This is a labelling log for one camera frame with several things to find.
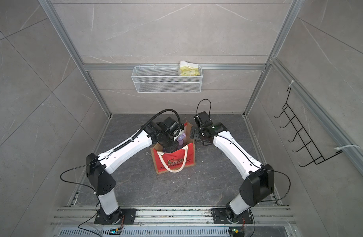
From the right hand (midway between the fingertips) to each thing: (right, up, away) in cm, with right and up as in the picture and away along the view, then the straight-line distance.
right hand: (201, 135), depth 83 cm
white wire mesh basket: (-32, +38, +18) cm, 53 cm away
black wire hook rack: (+47, -5, -18) cm, 50 cm away
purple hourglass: (-12, -2, -3) cm, 12 cm away
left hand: (-14, -5, -3) cm, 15 cm away
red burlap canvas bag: (-19, -13, -8) cm, 25 cm away
